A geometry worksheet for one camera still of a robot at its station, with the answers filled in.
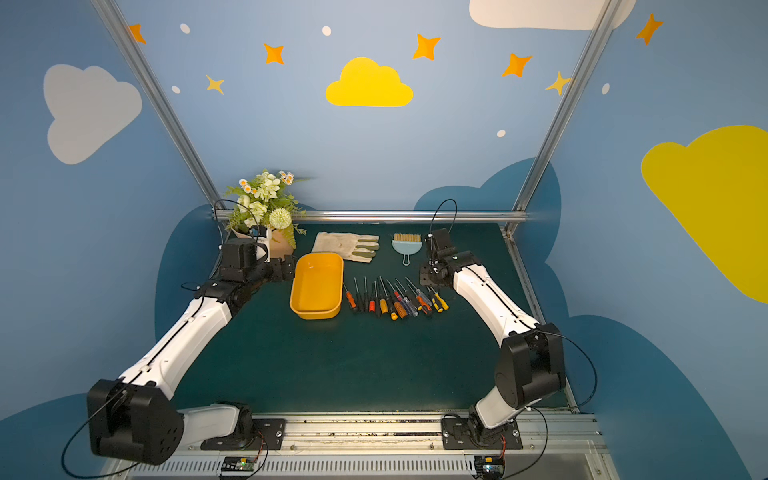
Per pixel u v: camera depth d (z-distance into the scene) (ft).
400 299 3.29
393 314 3.13
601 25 2.34
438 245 2.21
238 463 2.35
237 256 1.98
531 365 1.43
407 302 3.23
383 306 3.22
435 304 3.22
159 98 2.73
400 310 3.14
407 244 3.85
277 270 2.45
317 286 3.34
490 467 2.40
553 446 2.40
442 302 3.23
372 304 3.21
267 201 2.88
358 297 3.31
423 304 3.21
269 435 2.49
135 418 1.30
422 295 3.32
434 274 2.06
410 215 5.35
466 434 2.44
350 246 3.77
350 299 3.23
